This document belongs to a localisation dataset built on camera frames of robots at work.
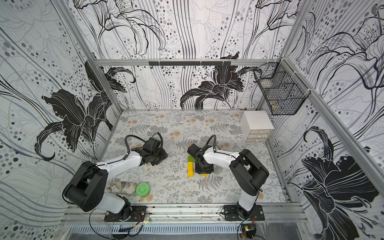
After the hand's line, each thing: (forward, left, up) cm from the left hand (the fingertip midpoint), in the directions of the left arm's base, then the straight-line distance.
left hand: (168, 158), depth 91 cm
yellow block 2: (-6, -14, -1) cm, 15 cm away
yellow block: (-9, -22, -1) cm, 24 cm away
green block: (0, -14, -1) cm, 14 cm away
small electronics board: (-35, -44, -2) cm, 56 cm away
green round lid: (-19, +10, +3) cm, 22 cm away
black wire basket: (+32, -69, +29) cm, 81 cm away
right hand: (-6, -22, -3) cm, 23 cm away
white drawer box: (+17, -54, +13) cm, 58 cm away
